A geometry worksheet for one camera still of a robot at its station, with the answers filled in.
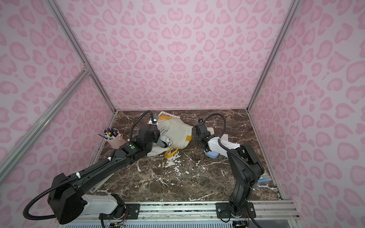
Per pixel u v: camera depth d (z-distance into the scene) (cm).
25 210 36
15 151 53
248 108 121
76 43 82
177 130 102
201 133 73
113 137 90
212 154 90
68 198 38
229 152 48
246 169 47
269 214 72
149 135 58
